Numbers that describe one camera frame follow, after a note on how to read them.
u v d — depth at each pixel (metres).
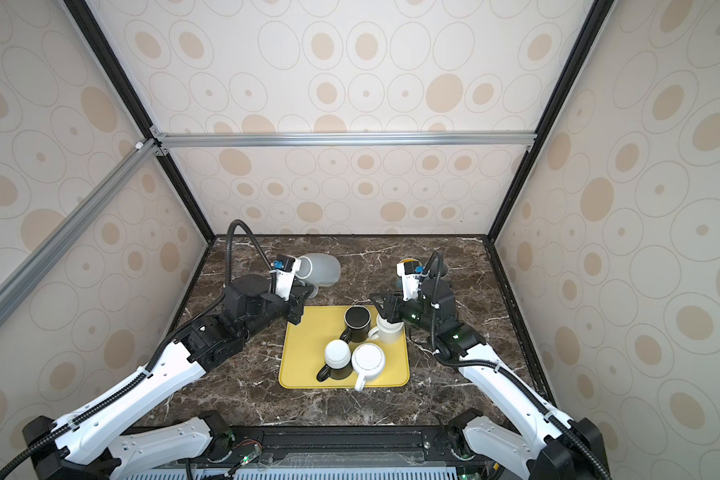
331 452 0.73
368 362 0.80
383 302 0.73
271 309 0.54
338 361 0.79
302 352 0.91
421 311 0.63
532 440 0.42
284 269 0.58
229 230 0.49
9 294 0.53
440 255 1.16
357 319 0.87
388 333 0.88
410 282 0.67
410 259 1.12
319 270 0.65
